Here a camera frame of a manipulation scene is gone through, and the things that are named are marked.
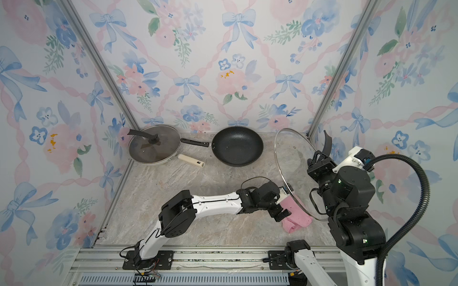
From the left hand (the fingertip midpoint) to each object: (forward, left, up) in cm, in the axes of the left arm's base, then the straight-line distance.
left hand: (287, 204), depth 79 cm
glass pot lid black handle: (+41, -14, -12) cm, 45 cm away
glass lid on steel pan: (+37, +70, -1) cm, 79 cm away
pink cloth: (-4, -6, -7) cm, 10 cm away
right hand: (+2, -2, +33) cm, 33 cm away
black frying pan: (+43, +23, -10) cm, 49 cm away
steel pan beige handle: (+27, +52, -2) cm, 59 cm away
